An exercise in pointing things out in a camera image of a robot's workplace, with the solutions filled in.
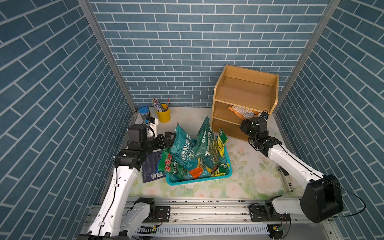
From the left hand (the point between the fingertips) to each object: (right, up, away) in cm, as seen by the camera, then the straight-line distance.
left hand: (173, 135), depth 72 cm
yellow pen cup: (-13, +10, +38) cm, 41 cm away
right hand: (+40, +6, +13) cm, 43 cm away
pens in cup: (-15, +18, +27) cm, 36 cm away
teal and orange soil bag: (+5, -7, +2) cm, 9 cm away
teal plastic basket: (-1, -24, +4) cm, 24 cm away
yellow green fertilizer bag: (+26, -4, +12) cm, 29 cm away
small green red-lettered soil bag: (-3, -14, 0) cm, 14 cm away
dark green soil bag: (+16, -5, -2) cm, 17 cm away
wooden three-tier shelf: (+39, +28, +18) cm, 51 cm away
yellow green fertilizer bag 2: (+25, -19, +6) cm, 32 cm away
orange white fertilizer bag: (+41, +12, +22) cm, 48 cm away
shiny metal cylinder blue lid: (-22, +13, +22) cm, 33 cm away
